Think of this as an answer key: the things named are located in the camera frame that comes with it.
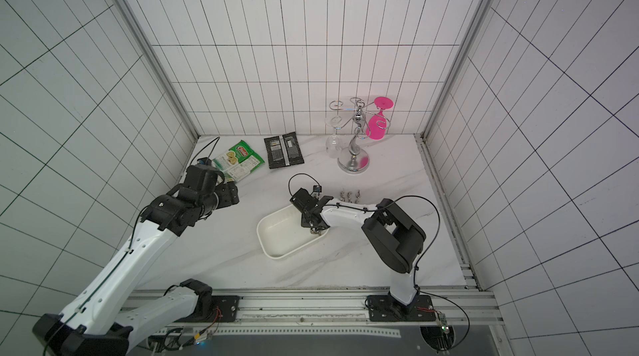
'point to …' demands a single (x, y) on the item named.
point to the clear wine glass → (334, 143)
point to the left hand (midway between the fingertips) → (222, 197)
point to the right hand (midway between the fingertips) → (304, 221)
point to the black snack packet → (284, 150)
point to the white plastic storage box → (280, 233)
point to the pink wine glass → (376, 127)
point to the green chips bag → (237, 160)
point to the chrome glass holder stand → (356, 160)
